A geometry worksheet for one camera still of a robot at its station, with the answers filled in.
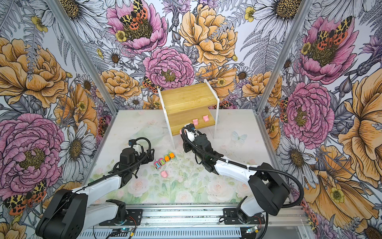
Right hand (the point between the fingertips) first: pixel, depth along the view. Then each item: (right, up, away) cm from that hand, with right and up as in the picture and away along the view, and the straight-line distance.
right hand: (183, 138), depth 82 cm
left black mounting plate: (-23, -38, -9) cm, 45 cm away
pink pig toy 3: (-11, -21, +4) cm, 24 cm away
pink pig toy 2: (+6, +9, +10) cm, 14 cm away
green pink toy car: (-14, -15, +8) cm, 22 cm away
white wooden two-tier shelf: (-1, +18, -3) cm, 18 cm away
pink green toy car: (-16, -16, +7) cm, 24 cm away
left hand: (-22, -11, +8) cm, 26 cm away
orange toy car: (-11, -13, +10) cm, 20 cm away
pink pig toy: (+13, +11, +11) cm, 20 cm away
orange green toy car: (-8, -12, +12) cm, 19 cm away
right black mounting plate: (+23, -38, -8) cm, 46 cm away
